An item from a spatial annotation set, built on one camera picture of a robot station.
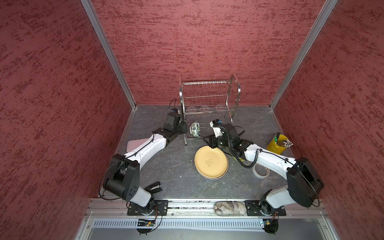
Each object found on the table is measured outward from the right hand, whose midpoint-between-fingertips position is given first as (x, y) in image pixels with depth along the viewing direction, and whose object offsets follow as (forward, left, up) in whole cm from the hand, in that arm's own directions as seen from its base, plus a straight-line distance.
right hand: (205, 140), depth 84 cm
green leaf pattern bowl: (+9, +5, -1) cm, 10 cm away
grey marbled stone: (-32, -11, -11) cm, 36 cm away
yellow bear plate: (-8, -4, -12) cm, 15 cm away
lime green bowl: (-18, -13, +14) cm, 26 cm away
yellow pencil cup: (-1, -44, -6) cm, 44 cm away
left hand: (+9, +12, +1) cm, 15 cm away
